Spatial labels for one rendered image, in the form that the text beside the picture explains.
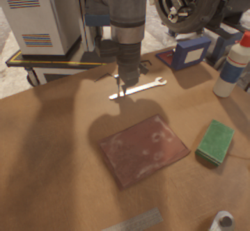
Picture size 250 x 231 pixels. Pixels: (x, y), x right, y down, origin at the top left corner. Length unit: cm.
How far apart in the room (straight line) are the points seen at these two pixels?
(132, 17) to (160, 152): 34
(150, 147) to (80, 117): 24
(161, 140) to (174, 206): 17
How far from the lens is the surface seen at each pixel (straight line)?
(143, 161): 42
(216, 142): 48
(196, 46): 70
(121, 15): 40
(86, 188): 42
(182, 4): 160
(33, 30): 116
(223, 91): 64
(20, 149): 54
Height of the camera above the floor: 87
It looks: 48 degrees down
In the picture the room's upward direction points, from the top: 1 degrees counter-clockwise
